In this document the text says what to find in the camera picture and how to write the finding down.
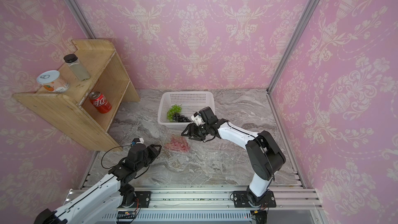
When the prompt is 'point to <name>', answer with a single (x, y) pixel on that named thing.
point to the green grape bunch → (174, 109)
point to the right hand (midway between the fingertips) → (185, 135)
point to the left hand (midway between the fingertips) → (162, 149)
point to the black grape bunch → (180, 118)
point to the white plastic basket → (190, 101)
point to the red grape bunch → (178, 143)
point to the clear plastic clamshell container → (170, 150)
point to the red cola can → (100, 102)
